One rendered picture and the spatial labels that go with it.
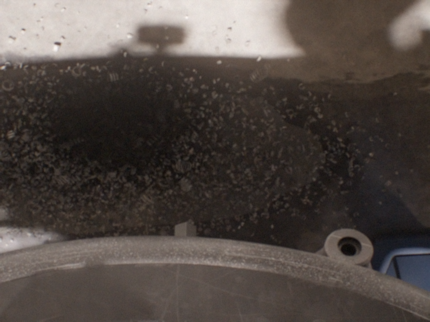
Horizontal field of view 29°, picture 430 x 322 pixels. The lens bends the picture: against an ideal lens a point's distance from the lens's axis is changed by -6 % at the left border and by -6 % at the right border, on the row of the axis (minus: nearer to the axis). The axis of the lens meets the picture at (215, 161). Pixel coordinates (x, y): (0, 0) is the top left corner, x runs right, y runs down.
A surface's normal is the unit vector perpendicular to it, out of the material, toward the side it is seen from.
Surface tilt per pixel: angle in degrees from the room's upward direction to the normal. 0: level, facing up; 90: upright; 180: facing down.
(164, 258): 93
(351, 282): 99
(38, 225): 1
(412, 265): 90
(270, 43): 0
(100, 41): 0
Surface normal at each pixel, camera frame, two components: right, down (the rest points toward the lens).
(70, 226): 0.09, 0.72
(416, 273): 0.10, -0.70
